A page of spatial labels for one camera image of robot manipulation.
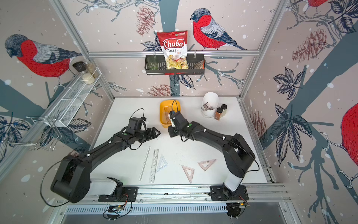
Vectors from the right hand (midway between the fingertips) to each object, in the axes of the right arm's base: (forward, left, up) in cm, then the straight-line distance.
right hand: (169, 130), depth 86 cm
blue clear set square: (-14, +4, -12) cm, 19 cm away
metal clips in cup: (+23, -25, -4) cm, 34 cm away
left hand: (-1, +7, 0) cm, 7 cm away
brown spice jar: (+18, -34, -5) cm, 39 cm away
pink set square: (-15, -27, -12) cm, 33 cm away
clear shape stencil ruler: (-19, +9, -12) cm, 24 cm away
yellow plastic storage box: (+32, -1, -12) cm, 34 cm away
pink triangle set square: (-24, -13, -12) cm, 30 cm away
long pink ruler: (+25, +6, -11) cm, 28 cm away
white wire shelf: (-1, +55, +20) cm, 59 cm away
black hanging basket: (+36, +12, +24) cm, 45 cm away
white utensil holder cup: (+27, -30, +1) cm, 40 cm away
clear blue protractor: (+15, +4, -10) cm, 19 cm away
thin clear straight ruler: (-18, +15, -11) cm, 25 cm away
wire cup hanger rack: (-14, +59, +18) cm, 63 cm away
